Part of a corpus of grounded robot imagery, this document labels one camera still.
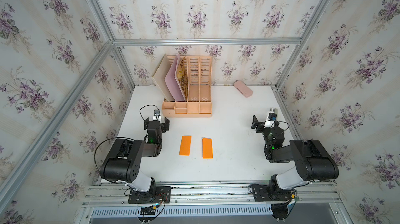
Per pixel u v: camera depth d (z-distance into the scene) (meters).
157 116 0.78
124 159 0.46
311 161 0.45
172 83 0.88
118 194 0.75
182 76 1.00
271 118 0.76
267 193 0.73
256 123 0.82
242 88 1.19
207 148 0.88
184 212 0.76
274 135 0.70
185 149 0.88
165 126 0.84
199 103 0.98
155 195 0.72
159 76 0.86
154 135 0.71
